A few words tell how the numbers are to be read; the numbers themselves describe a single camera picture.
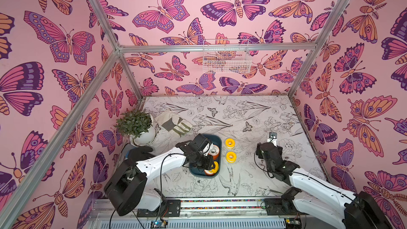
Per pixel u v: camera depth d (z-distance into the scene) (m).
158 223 0.71
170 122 1.05
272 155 0.64
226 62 1.06
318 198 0.50
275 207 0.73
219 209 0.75
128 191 0.42
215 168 0.81
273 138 0.71
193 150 0.66
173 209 0.73
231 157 0.89
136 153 0.90
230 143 0.95
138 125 0.82
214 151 0.88
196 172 0.79
